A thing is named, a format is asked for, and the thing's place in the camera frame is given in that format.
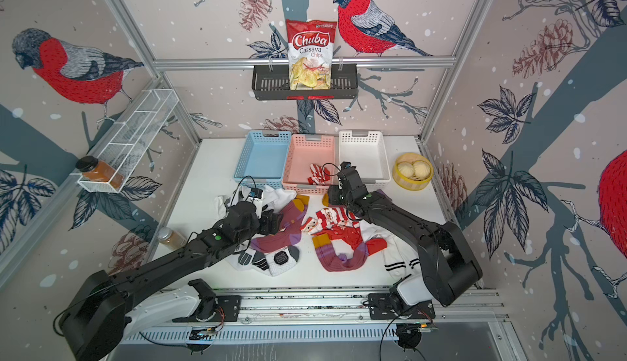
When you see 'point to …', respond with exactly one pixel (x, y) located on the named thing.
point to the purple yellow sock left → (291, 214)
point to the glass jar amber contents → (171, 238)
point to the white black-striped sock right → (400, 259)
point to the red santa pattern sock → (327, 218)
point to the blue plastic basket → (263, 159)
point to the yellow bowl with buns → (412, 171)
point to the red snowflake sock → (352, 236)
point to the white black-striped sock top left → (273, 198)
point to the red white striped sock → (319, 175)
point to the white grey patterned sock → (270, 263)
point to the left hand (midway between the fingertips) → (277, 209)
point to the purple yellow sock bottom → (331, 261)
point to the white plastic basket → (366, 150)
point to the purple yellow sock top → (326, 198)
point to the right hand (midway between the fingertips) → (333, 189)
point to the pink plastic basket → (303, 150)
